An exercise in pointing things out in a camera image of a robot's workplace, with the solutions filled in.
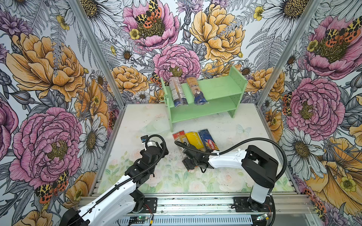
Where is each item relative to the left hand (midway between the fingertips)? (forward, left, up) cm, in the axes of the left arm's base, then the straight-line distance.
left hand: (158, 148), depth 83 cm
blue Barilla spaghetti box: (+8, -31, -8) cm, 33 cm away
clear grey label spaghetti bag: (+22, -12, +18) cm, 31 cm away
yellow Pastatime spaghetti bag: (+12, -22, -9) cm, 26 cm away
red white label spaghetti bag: (+14, -13, -10) cm, 21 cm away
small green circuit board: (-32, +8, -12) cm, 35 cm away
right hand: (-4, -19, -12) cm, 23 cm away
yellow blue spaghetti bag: (+21, -24, +19) cm, 37 cm away
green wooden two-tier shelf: (+29, -41, +14) cm, 52 cm away
